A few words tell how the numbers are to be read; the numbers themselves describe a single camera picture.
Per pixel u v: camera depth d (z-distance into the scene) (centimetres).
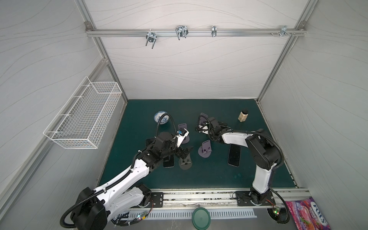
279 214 72
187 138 98
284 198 72
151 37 79
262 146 51
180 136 66
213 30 78
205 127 86
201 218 61
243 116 101
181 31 77
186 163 81
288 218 69
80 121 68
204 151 86
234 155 88
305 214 68
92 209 38
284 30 76
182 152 68
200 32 78
